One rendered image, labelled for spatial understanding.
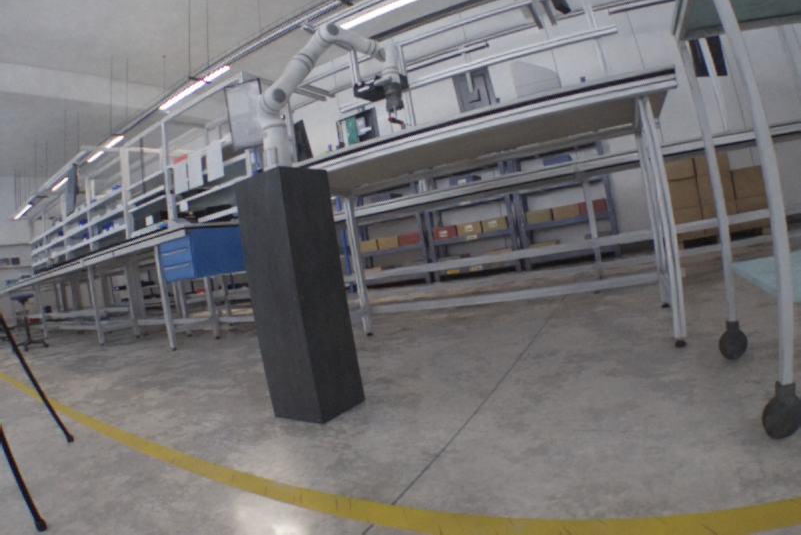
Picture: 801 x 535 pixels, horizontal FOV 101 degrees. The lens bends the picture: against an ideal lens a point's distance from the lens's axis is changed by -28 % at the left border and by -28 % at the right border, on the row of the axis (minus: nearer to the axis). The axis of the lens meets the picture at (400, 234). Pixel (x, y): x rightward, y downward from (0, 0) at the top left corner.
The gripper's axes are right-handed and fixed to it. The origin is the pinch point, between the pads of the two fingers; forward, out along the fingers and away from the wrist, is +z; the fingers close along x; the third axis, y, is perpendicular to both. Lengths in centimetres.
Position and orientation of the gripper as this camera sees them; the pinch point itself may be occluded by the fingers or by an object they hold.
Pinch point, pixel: (393, 122)
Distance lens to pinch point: 195.8
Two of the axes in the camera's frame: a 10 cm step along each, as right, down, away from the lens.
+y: 5.9, -0.2, 8.1
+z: 1.3, 9.9, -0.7
